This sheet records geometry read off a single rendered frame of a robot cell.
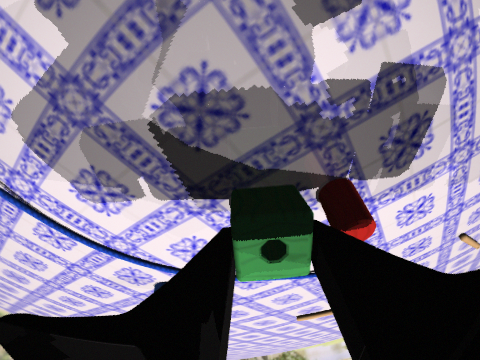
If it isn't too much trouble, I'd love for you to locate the dark red cylinder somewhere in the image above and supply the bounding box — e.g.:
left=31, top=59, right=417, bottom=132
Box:
left=319, top=179, right=377, bottom=241

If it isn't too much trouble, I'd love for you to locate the blue cord with wooden stick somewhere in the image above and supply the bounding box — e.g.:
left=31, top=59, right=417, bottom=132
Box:
left=0, top=188, right=317, bottom=280

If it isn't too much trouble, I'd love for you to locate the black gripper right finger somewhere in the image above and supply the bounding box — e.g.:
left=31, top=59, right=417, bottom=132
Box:
left=311, top=219, right=480, bottom=360

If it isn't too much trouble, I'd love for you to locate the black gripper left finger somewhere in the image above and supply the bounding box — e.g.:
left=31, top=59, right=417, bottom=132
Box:
left=0, top=227, right=236, bottom=360

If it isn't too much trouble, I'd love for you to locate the green block with round hole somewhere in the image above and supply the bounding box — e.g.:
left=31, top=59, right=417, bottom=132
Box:
left=231, top=184, right=315, bottom=281

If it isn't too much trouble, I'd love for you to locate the blue wooden cylinder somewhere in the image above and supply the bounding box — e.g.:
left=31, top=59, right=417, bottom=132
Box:
left=153, top=281, right=167, bottom=293

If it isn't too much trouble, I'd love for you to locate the light brown wooden stick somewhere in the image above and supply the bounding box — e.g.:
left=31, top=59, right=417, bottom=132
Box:
left=296, top=309, right=333, bottom=321

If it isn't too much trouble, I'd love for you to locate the thin wooden stick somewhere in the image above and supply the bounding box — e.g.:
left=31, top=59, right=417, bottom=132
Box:
left=460, top=233, right=480, bottom=249

